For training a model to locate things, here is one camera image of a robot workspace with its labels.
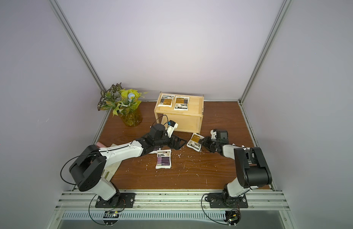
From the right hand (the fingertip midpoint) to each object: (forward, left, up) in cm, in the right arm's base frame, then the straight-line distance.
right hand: (201, 139), depth 93 cm
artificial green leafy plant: (+22, +58, +15) cm, 64 cm away
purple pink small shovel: (-6, +68, 0) cm, 68 cm away
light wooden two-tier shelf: (+17, +8, -2) cm, 19 cm away
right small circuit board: (-41, -13, -5) cm, 44 cm away
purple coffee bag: (-13, +24, -2) cm, 28 cm away
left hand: (-7, +12, +11) cm, 17 cm away
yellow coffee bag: (+17, +23, +20) cm, 35 cm away
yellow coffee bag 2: (+16, +14, +19) cm, 28 cm away
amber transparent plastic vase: (+17, +52, 0) cm, 55 cm away
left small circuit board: (-42, +49, -4) cm, 64 cm away
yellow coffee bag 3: (-2, +5, -1) cm, 5 cm away
